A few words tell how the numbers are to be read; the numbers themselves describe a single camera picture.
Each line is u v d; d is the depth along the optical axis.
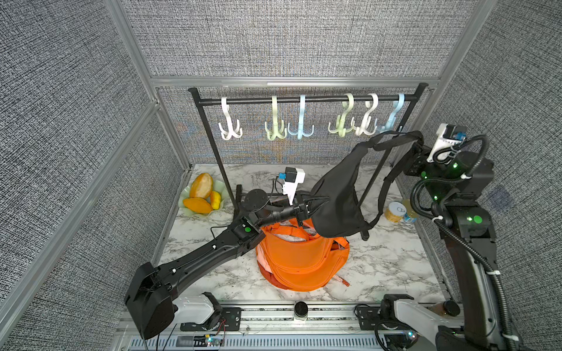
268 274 0.78
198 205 0.98
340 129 0.67
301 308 0.68
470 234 0.40
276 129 0.66
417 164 0.53
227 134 0.66
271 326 0.73
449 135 0.47
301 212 0.53
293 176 0.53
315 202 0.57
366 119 0.65
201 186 1.00
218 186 1.06
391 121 0.65
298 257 0.76
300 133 0.64
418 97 0.60
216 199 0.98
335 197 0.58
